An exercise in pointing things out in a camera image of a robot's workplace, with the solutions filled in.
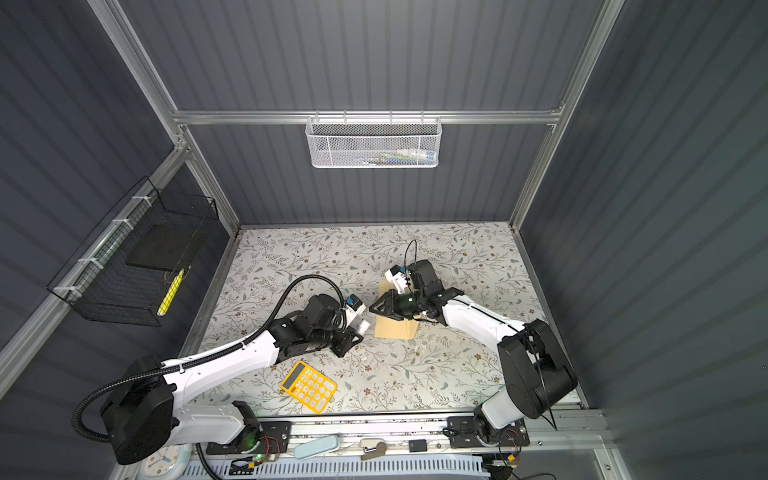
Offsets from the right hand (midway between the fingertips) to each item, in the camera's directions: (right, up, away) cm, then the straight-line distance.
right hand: (376, 312), depth 82 cm
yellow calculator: (-18, -20, -1) cm, 27 cm away
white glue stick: (-4, -4, -1) cm, 5 cm away
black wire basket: (-60, +12, -10) cm, 62 cm away
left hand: (-4, -7, 0) cm, 8 cm away
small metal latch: (0, -31, -11) cm, 33 cm away
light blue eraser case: (-13, -29, -12) cm, 34 cm away
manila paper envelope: (+4, -6, +7) cm, 10 cm away
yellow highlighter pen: (-47, +7, -13) cm, 50 cm away
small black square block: (+10, -31, -9) cm, 34 cm away
